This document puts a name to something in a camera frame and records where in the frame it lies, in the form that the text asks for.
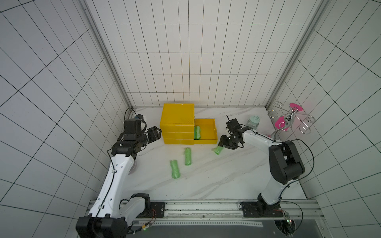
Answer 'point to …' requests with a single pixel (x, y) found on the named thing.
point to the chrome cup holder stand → (289, 118)
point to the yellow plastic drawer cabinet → (177, 122)
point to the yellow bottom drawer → (205, 131)
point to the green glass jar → (253, 122)
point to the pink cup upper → (293, 105)
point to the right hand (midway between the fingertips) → (222, 141)
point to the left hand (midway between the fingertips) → (156, 135)
